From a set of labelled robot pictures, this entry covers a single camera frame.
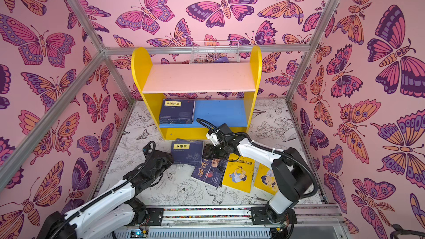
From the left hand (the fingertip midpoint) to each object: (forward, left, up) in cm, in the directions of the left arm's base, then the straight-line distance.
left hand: (172, 154), depth 85 cm
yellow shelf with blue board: (+51, +5, -5) cm, 51 cm away
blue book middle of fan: (+4, -7, -4) cm, 9 cm away
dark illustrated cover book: (-6, -20, -6) cm, 22 cm away
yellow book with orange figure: (-7, -34, -7) cm, 36 cm away
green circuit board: (-32, +12, -11) cm, 36 cm away
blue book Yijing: (+16, -1, +9) cm, 19 cm away
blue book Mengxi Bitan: (+22, -1, +9) cm, 23 cm away
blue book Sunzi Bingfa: (+16, -6, +6) cm, 18 cm away
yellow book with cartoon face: (-10, -47, -7) cm, 49 cm away
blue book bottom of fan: (+13, 0, -7) cm, 15 cm away
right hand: (0, -18, +1) cm, 18 cm away
